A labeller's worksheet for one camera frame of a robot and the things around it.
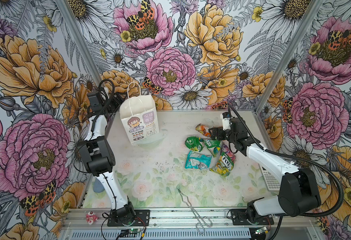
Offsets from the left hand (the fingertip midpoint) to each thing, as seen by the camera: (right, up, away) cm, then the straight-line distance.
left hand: (126, 100), depth 92 cm
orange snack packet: (+49, -18, +10) cm, 53 cm away
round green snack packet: (+42, -26, +3) cm, 49 cm away
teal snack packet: (+43, -36, -3) cm, 56 cm away
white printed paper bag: (+10, -9, -7) cm, 15 cm away
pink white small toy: (-9, -58, -20) cm, 62 cm away
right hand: (+53, -19, -4) cm, 57 cm away
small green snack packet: (+53, -28, +2) cm, 60 cm away
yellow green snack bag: (+57, -36, -9) cm, 68 cm away
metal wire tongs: (+42, -63, -19) cm, 78 cm away
